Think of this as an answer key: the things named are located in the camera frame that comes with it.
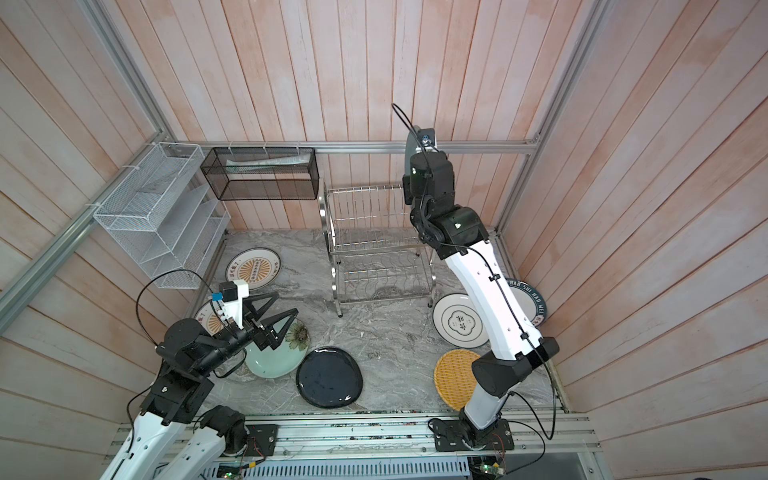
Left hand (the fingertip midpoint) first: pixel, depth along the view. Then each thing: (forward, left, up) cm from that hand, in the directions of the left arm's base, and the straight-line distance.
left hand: (288, 310), depth 65 cm
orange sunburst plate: (+34, +24, -28) cm, 50 cm away
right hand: (+24, -31, +20) cm, 44 cm away
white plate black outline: (+12, -46, -30) cm, 56 cm away
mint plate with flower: (-2, +10, -27) cm, 29 cm away
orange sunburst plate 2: (+14, +36, -29) cm, 48 cm away
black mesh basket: (+57, +22, -4) cm, 61 cm away
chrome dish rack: (+38, -18, -24) cm, 48 cm away
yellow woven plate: (-5, -42, -29) cm, 51 cm away
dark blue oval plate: (-6, -6, -28) cm, 29 cm away
